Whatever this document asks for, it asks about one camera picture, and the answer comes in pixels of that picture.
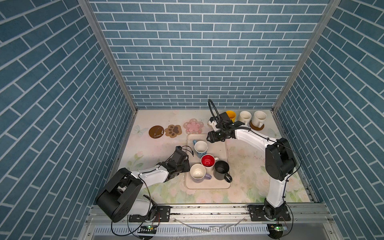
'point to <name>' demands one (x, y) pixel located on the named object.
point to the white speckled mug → (259, 118)
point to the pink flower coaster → (193, 126)
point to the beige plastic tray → (218, 149)
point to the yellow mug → (232, 115)
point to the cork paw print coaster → (173, 130)
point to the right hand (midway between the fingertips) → (209, 136)
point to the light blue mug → (200, 148)
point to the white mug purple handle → (198, 172)
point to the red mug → (208, 161)
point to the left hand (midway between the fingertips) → (189, 164)
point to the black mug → (221, 169)
